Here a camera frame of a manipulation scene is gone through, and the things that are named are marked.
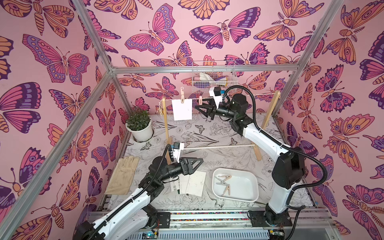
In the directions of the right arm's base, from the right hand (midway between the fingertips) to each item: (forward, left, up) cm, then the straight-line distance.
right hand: (199, 102), depth 71 cm
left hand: (-23, -1, -16) cm, 28 cm away
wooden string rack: (0, -37, -16) cm, 40 cm away
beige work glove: (-23, +46, -39) cm, 64 cm away
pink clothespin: (-27, -17, -39) cm, 50 cm away
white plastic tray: (-25, -21, -39) cm, 51 cm away
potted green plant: (+7, +38, -24) cm, 45 cm away
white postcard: (-25, +3, -40) cm, 47 cm away
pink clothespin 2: (-21, -17, -39) cm, 47 cm away
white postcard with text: (-26, +13, -40) cm, 49 cm away
